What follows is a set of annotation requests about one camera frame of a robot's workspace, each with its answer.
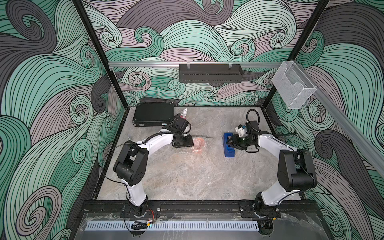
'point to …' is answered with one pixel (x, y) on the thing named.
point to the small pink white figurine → (183, 113)
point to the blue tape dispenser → (229, 150)
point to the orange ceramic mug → (199, 144)
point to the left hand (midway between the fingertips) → (191, 143)
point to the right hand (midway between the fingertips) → (228, 143)
